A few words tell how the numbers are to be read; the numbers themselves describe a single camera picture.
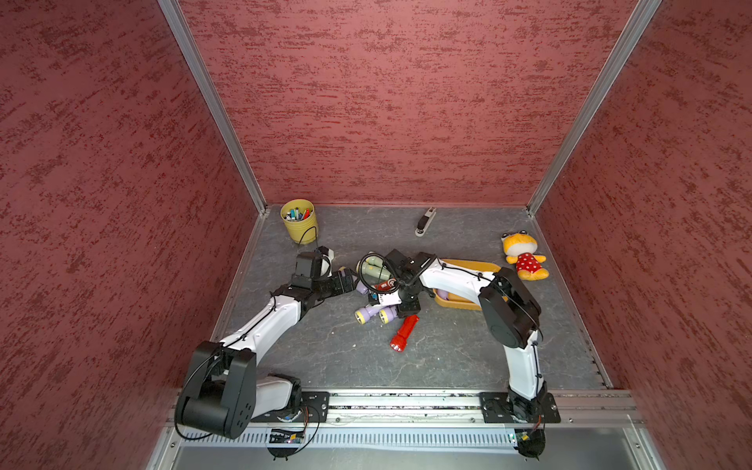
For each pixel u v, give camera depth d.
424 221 1.11
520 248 1.00
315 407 0.74
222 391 0.41
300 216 1.04
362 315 0.87
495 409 0.74
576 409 0.76
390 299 0.81
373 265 0.98
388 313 0.87
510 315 0.52
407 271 0.69
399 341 0.83
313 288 0.68
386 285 0.94
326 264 0.73
